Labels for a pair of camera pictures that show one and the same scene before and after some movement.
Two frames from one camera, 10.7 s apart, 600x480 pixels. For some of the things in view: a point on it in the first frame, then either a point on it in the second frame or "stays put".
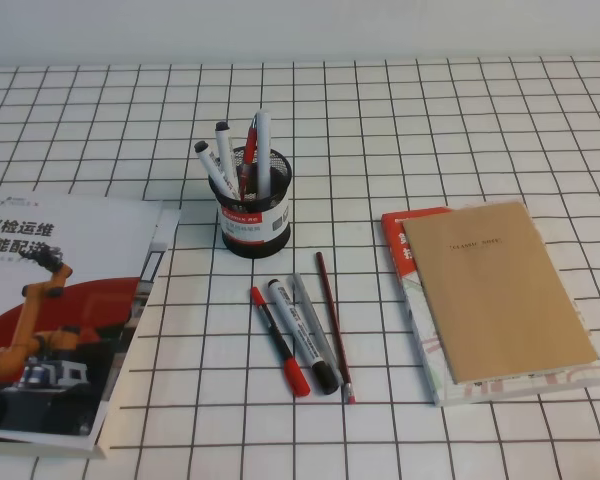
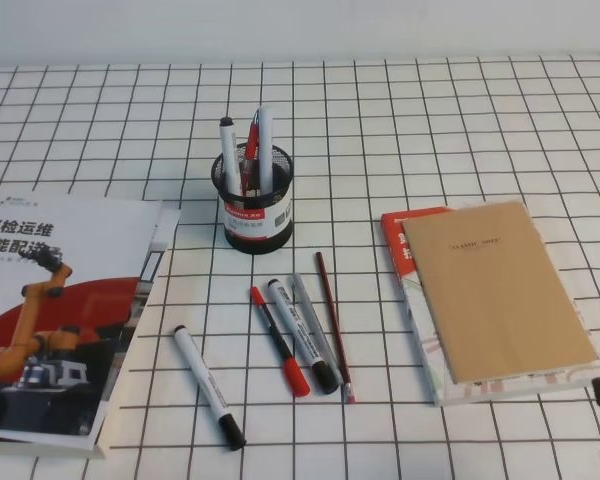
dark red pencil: x=349 y=386 stays put
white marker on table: x=324 y=372 stays put
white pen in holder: x=263 y=153 stays put
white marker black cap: x=215 y=170 -> x=228 y=423
